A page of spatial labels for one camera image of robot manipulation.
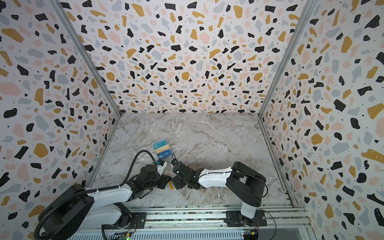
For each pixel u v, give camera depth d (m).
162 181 0.77
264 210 0.76
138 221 0.73
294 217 0.78
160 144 0.97
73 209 0.41
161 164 0.80
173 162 0.77
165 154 0.95
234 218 0.74
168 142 1.02
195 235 0.78
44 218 0.41
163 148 0.95
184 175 0.67
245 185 0.46
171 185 0.85
